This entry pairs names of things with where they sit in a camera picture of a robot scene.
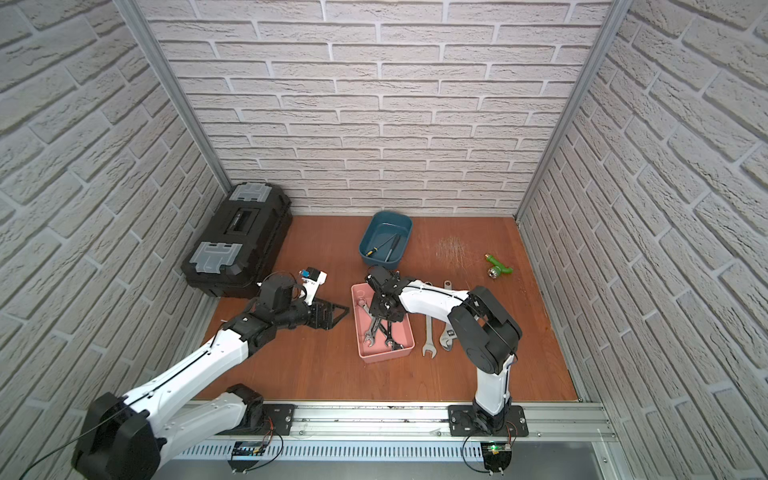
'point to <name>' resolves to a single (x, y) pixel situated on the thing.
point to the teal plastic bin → (385, 239)
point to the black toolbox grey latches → (242, 242)
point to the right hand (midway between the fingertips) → (381, 311)
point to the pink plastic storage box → (401, 331)
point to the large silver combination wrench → (429, 346)
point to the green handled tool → (498, 268)
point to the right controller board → (496, 455)
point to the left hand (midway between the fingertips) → (341, 303)
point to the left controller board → (246, 448)
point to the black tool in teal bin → (392, 248)
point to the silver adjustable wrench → (448, 335)
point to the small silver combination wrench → (389, 336)
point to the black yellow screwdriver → (376, 248)
